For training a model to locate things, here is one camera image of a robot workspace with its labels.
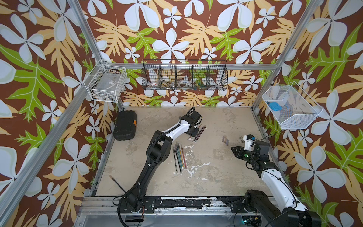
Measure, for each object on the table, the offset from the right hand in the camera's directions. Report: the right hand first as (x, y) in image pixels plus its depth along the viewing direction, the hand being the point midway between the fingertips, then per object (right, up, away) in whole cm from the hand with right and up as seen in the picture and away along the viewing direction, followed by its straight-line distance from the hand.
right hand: (232, 147), depth 85 cm
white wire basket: (-78, +39, +1) cm, 87 cm away
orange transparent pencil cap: (+1, +2, +16) cm, 16 cm away
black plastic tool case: (-72, +13, +17) cm, 75 cm away
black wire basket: (-30, +48, +11) cm, 58 cm away
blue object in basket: (+26, +25, -1) cm, 36 cm away
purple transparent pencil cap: (+2, +1, +14) cm, 14 cm away
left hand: (-21, +9, +19) cm, 30 cm away
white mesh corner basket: (+34, +24, -2) cm, 42 cm away
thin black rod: (-68, -21, -4) cm, 71 cm away
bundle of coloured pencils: (-32, -8, +6) cm, 34 cm away
